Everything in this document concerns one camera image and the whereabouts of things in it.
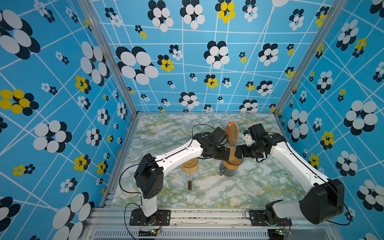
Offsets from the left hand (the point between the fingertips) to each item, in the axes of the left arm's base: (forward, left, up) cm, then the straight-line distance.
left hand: (224, 155), depth 80 cm
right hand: (+2, -12, -2) cm, 12 cm away
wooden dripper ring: (-4, -3, -4) cm, 7 cm away
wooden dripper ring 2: (-6, +18, -3) cm, 20 cm away
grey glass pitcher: (-5, 0, -8) cm, 9 cm away
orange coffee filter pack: (+24, -10, -8) cm, 27 cm away
